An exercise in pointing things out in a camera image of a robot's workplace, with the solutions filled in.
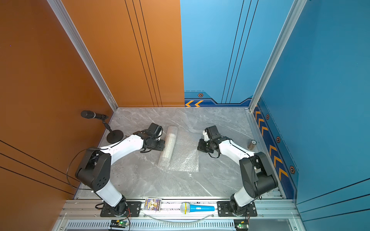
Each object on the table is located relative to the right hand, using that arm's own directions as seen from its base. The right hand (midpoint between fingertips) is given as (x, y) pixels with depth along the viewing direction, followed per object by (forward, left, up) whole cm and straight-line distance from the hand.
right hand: (198, 147), depth 90 cm
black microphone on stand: (+10, +57, -2) cm, 58 cm away
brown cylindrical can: (+2, -35, -1) cm, 35 cm away
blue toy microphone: (-33, +7, -2) cm, 34 cm away
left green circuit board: (-39, +38, -6) cm, 55 cm away
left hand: (+3, +23, -1) cm, 24 cm away
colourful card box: (-31, +24, -5) cm, 40 cm away
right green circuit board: (-39, -21, -8) cm, 45 cm away
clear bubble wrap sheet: (-2, +11, -3) cm, 12 cm away
